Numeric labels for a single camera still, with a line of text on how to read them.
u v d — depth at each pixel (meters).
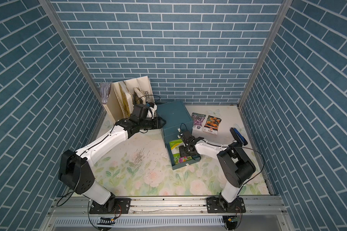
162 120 0.80
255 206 0.75
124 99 0.92
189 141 0.74
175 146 0.96
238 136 0.99
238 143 0.97
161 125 0.75
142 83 1.05
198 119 1.11
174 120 0.81
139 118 0.63
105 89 0.89
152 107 0.77
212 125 1.08
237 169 0.47
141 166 0.89
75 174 0.42
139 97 0.99
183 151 0.84
